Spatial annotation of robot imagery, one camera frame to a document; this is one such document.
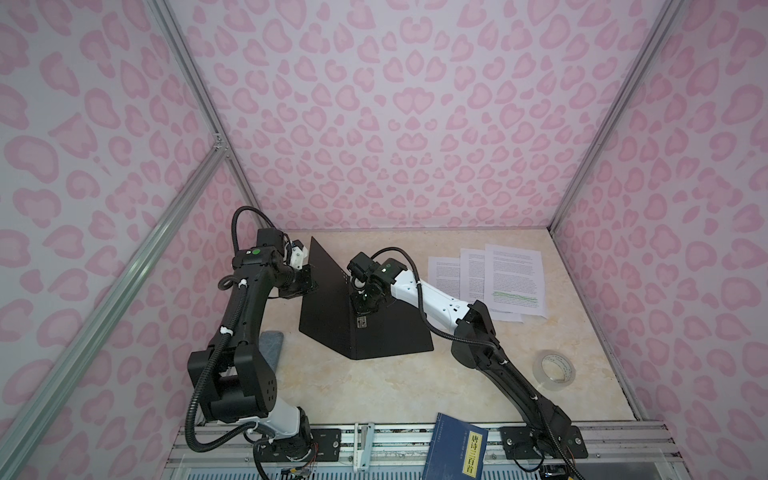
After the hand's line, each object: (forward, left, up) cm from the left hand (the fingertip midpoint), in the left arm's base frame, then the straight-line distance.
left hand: (316, 281), depth 82 cm
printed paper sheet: (+15, -39, -20) cm, 46 cm away
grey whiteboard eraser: (-11, +16, -16) cm, 25 cm away
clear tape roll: (-19, -66, -19) cm, 71 cm away
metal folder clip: (-2, -10, -20) cm, 23 cm away
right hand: (-2, -11, -12) cm, 16 cm away
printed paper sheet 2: (+12, -49, -19) cm, 53 cm away
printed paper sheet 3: (+12, -63, -19) cm, 67 cm away
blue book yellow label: (-38, -36, -18) cm, 55 cm away
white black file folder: (-1, 0, -18) cm, 18 cm away
